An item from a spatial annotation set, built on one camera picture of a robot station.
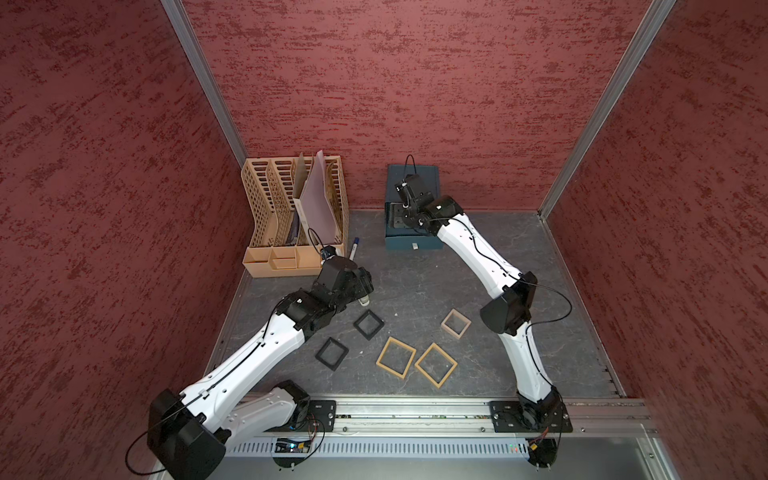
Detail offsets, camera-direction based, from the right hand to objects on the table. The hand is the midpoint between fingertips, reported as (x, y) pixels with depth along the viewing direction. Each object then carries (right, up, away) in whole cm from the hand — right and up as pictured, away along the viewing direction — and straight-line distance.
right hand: (402, 219), depth 87 cm
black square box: (-10, -33, +4) cm, 35 cm away
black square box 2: (-21, -39, -2) cm, 45 cm away
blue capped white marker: (-17, -10, +20) cm, 28 cm away
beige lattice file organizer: (-47, -8, +25) cm, 54 cm away
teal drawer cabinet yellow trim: (-1, -4, 0) cm, 5 cm away
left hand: (-12, -18, -9) cm, 24 cm away
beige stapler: (-12, -26, +6) cm, 29 cm away
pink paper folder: (-26, +5, +3) cm, 27 cm away
